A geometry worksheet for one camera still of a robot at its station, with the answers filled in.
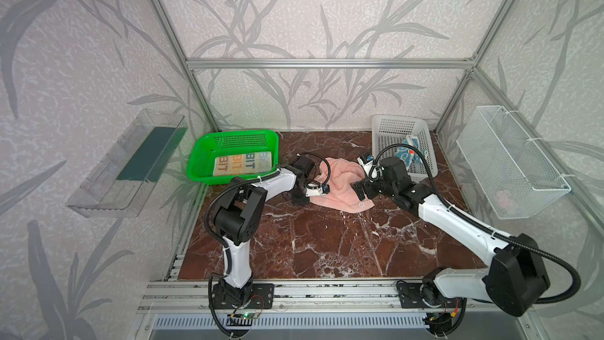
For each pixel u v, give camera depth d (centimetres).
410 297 73
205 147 109
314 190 85
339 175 96
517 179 61
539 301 42
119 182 64
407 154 105
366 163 72
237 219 51
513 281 40
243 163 106
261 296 72
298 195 85
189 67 94
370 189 74
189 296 75
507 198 73
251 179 55
